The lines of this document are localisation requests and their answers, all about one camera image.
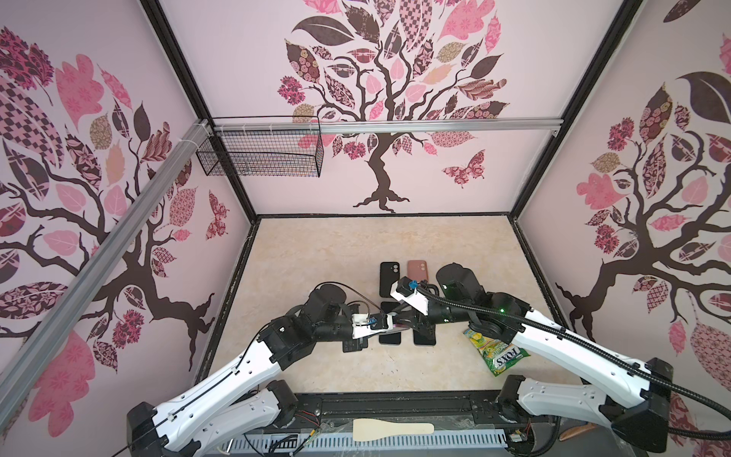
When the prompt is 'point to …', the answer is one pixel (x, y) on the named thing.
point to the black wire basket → (265, 154)
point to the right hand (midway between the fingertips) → (394, 310)
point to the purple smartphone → (420, 339)
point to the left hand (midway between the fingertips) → (380, 328)
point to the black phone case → (389, 273)
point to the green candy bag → (497, 354)
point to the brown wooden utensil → (577, 430)
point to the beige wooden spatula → (367, 429)
